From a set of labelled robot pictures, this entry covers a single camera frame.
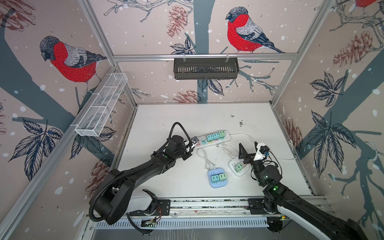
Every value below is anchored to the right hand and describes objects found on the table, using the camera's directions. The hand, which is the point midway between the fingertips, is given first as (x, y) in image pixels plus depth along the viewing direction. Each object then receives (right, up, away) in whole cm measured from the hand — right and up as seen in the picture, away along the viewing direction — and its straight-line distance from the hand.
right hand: (246, 145), depth 77 cm
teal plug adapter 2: (-18, +2, +16) cm, 24 cm away
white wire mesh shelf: (-78, +21, +1) cm, 81 cm away
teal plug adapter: (-14, +2, +17) cm, 22 cm away
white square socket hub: (-4, -12, +9) cm, 15 cm away
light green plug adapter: (-3, -13, +3) cm, 14 cm away
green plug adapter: (-10, +3, +19) cm, 21 cm away
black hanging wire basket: (-19, +49, +27) cm, 59 cm away
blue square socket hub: (-16, -17, +7) cm, 24 cm away
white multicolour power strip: (-22, -1, +20) cm, 30 cm away
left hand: (-29, -1, +9) cm, 31 cm away
